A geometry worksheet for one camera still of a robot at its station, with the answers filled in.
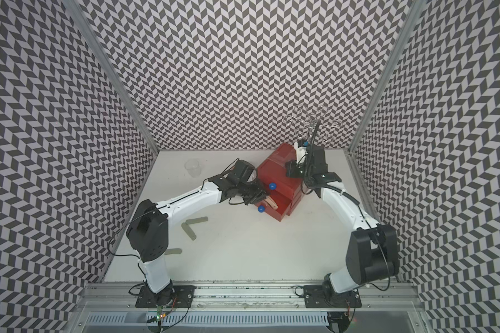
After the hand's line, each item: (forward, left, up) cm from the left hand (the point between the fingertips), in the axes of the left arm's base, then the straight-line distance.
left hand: (270, 196), depth 83 cm
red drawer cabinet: (0, -6, +3) cm, 6 cm away
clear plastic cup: (+26, +40, -12) cm, 49 cm away
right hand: (+11, -7, +5) cm, 14 cm away
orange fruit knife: (+1, -1, -7) cm, 7 cm away
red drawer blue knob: (+2, -1, +4) cm, 5 cm away
